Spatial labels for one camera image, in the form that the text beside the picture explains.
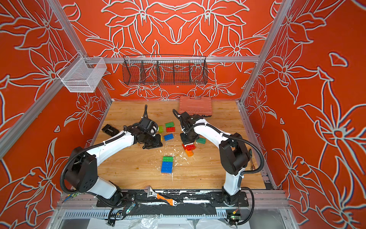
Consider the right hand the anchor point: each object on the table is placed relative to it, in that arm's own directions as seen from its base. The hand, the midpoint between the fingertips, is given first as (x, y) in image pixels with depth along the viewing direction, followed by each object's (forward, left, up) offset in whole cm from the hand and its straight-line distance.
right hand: (186, 140), depth 87 cm
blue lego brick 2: (-17, +11, -4) cm, 21 cm away
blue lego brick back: (+6, +12, -6) cm, 15 cm away
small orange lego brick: (-6, -2, -6) cm, 9 cm away
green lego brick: (-11, +11, -4) cm, 16 cm away
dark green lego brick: (+16, +12, -6) cm, 22 cm away
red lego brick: (+12, +11, -6) cm, 17 cm away
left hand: (-4, +14, +1) cm, 14 cm away
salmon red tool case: (+33, -5, -3) cm, 34 cm away
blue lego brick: (-14, +12, -4) cm, 19 cm away
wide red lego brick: (-3, -2, -3) cm, 5 cm away
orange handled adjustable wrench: (-29, +19, -7) cm, 35 cm away
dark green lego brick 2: (+4, -10, -7) cm, 13 cm away
